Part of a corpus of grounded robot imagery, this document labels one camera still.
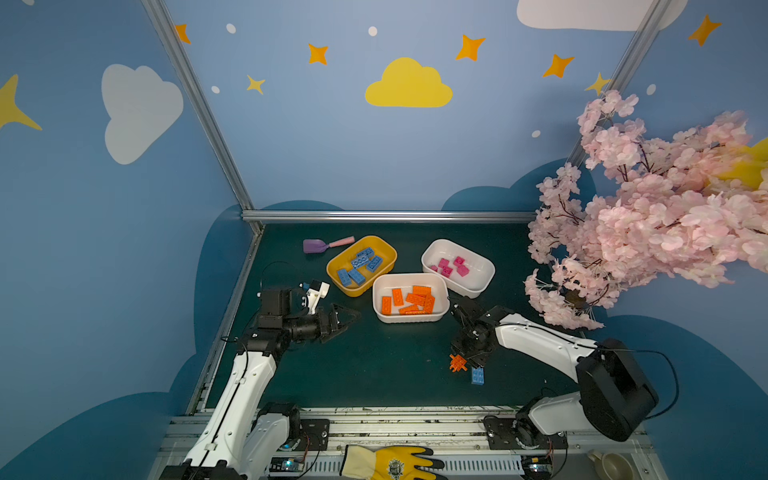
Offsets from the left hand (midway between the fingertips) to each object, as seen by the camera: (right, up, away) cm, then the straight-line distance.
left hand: (352, 320), depth 73 cm
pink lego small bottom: (+30, +13, +36) cm, 48 cm away
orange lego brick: (+8, -1, +25) cm, 26 cm away
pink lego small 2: (+35, +14, +35) cm, 52 cm away
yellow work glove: (+9, -33, -4) cm, 34 cm away
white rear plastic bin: (+43, +10, +33) cm, 55 cm away
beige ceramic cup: (+62, -34, -3) cm, 71 cm away
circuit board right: (+45, -35, -2) cm, 58 cm away
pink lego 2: (+36, +11, +34) cm, 51 cm away
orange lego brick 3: (+21, +4, +28) cm, 35 cm away
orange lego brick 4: (+18, +1, +25) cm, 31 cm away
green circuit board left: (-16, -34, -3) cm, 38 cm away
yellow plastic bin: (-8, +14, +32) cm, 36 cm away
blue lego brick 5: (-1, +14, +34) cm, 37 cm away
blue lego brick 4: (+4, +13, +34) cm, 37 cm away
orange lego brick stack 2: (+18, -2, +23) cm, 29 cm away
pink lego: (+30, +10, +34) cm, 46 cm away
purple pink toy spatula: (-20, +20, +38) cm, 47 cm away
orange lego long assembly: (+29, -15, +12) cm, 35 cm away
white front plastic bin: (+15, +2, +26) cm, 30 cm away
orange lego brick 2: (+12, +3, +28) cm, 30 cm away
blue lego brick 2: (-2, +9, +31) cm, 32 cm away
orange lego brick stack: (+17, -2, +24) cm, 30 cm away
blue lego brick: (-6, +8, +31) cm, 32 cm away
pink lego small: (+26, +12, +34) cm, 44 cm away
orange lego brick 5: (+23, 0, +25) cm, 34 cm away
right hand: (+30, -12, +13) cm, 35 cm away
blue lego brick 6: (+34, -18, +9) cm, 40 cm away
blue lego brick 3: (+1, +17, +36) cm, 40 cm away
